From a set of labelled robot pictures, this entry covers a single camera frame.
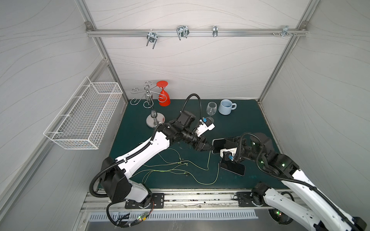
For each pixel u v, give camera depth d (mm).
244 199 726
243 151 584
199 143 603
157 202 736
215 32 783
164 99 857
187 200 750
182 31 765
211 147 650
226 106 1100
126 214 715
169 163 861
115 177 390
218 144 658
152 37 796
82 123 678
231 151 570
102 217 691
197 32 783
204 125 625
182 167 850
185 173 821
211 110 985
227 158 556
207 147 626
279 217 717
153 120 1043
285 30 765
